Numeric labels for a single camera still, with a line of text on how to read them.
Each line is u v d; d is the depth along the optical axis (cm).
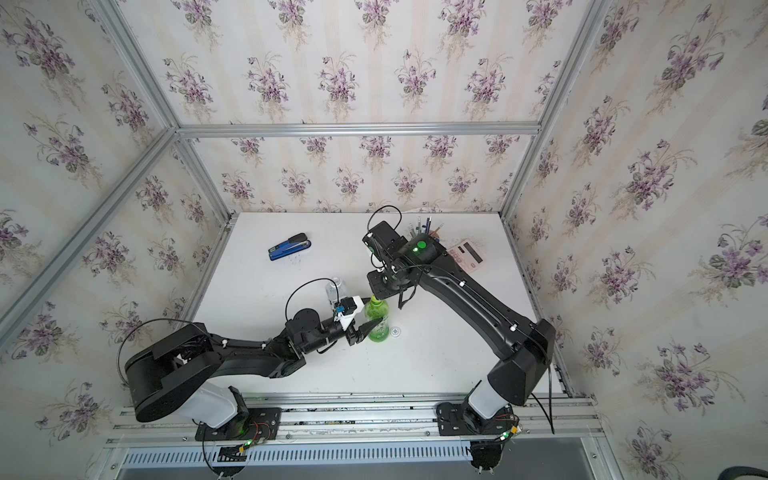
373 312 84
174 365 48
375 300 64
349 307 64
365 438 72
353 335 69
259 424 72
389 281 60
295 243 107
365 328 70
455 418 73
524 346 41
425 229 101
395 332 88
